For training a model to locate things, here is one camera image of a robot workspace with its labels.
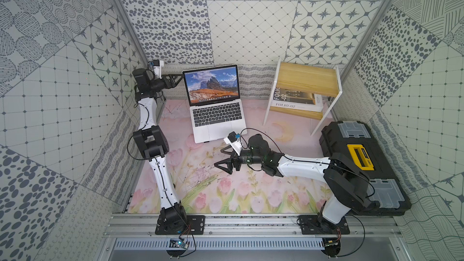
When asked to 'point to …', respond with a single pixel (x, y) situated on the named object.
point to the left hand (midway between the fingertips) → (178, 74)
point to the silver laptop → (214, 95)
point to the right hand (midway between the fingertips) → (219, 158)
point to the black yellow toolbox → (356, 141)
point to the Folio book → (298, 99)
